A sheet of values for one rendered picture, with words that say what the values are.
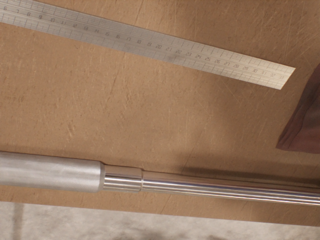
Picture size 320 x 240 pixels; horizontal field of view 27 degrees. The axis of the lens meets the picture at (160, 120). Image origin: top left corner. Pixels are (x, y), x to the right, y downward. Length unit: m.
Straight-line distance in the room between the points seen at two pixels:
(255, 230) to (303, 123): 1.04
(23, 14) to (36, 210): 1.03
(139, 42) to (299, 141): 0.21
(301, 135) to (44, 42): 0.28
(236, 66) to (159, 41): 0.08
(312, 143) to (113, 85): 0.22
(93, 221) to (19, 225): 0.17
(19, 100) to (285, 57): 0.26
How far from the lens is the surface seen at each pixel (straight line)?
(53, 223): 1.63
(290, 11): 0.62
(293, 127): 0.72
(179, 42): 0.62
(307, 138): 0.73
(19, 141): 0.71
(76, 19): 0.60
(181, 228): 1.69
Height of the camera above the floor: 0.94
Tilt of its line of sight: 43 degrees down
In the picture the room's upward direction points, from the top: 172 degrees clockwise
